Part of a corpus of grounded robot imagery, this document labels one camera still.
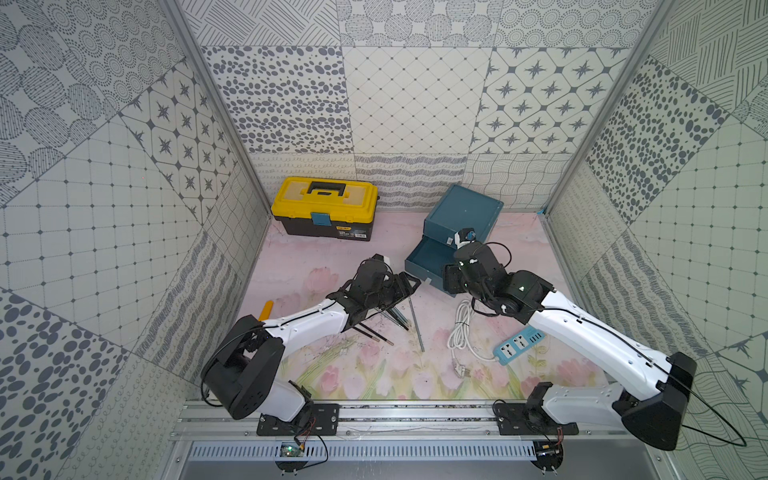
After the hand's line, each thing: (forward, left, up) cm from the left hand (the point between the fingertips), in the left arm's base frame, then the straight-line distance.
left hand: (417, 280), depth 82 cm
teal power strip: (-12, -29, -13) cm, 34 cm away
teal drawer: (+10, -4, -6) cm, 12 cm away
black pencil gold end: (-9, +12, -16) cm, 22 cm away
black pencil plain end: (-3, +6, -16) cm, 17 cm away
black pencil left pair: (-9, +15, -16) cm, 24 cm away
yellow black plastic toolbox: (+28, +29, +1) cm, 40 cm away
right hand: (-2, -9, +7) cm, 12 cm away
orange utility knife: (-3, +47, -15) cm, 50 cm away
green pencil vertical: (-6, -1, -16) cm, 17 cm away
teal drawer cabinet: (+23, -14, +6) cm, 28 cm away
